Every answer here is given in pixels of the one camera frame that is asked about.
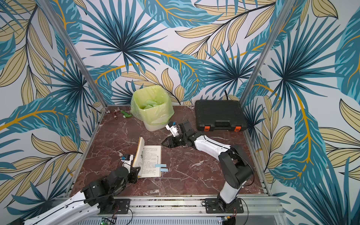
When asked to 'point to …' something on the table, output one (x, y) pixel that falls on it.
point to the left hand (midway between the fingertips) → (139, 170)
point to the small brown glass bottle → (115, 115)
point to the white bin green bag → (151, 105)
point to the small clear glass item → (108, 111)
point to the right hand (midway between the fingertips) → (164, 143)
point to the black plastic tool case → (220, 115)
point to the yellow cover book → (146, 157)
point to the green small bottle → (125, 115)
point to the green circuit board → (104, 223)
